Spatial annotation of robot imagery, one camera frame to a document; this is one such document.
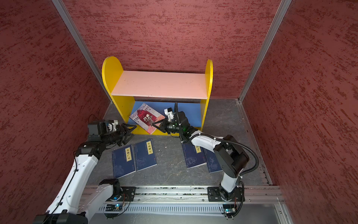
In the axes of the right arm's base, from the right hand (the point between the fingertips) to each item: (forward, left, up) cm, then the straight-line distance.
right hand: (151, 127), depth 76 cm
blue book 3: (-9, -25, -21) cm, 34 cm away
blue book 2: (-7, +7, -23) cm, 25 cm away
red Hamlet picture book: (+8, +5, +1) cm, 9 cm away
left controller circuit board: (-35, +19, -22) cm, 46 cm away
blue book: (-11, +20, -21) cm, 31 cm away
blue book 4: (-14, -37, -22) cm, 45 cm away
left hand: (-3, +8, 0) cm, 8 cm away
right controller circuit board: (-37, -41, -23) cm, 60 cm away
